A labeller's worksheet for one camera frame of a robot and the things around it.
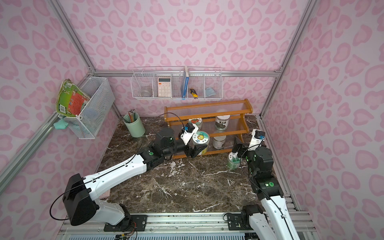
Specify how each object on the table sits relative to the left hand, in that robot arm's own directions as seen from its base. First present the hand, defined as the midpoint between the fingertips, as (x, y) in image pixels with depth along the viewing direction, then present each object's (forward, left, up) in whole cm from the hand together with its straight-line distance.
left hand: (200, 135), depth 70 cm
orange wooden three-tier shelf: (+19, -6, -17) cm, 26 cm away
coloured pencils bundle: (+27, +45, -13) cm, 54 cm away
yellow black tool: (+36, +4, -3) cm, 36 cm away
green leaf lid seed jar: (-2, -19, -22) cm, 29 cm away
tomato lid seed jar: (+15, +1, -7) cm, 17 cm away
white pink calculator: (+37, +22, +1) cm, 43 cm away
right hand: (-1, -20, -1) cm, 20 cm away
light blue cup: (+41, -7, -6) cm, 42 cm away
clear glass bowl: (+35, +34, -3) cm, 49 cm away
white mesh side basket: (+5, +55, +2) cm, 55 cm away
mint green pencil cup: (+21, +42, -21) cm, 52 cm away
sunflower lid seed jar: (-2, 0, 0) cm, 2 cm away
